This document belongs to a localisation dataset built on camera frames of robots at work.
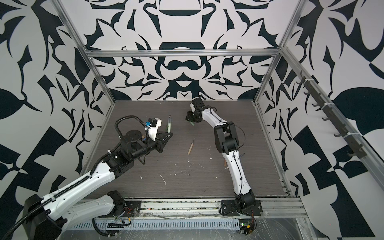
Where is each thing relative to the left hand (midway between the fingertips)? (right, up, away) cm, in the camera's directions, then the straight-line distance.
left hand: (171, 130), depth 70 cm
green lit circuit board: (+35, -45, +1) cm, 57 cm away
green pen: (-1, +3, -2) cm, 4 cm away
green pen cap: (+13, +4, +30) cm, 33 cm away
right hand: (+6, +6, +38) cm, 39 cm away
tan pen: (+9, -13, +26) cm, 30 cm away
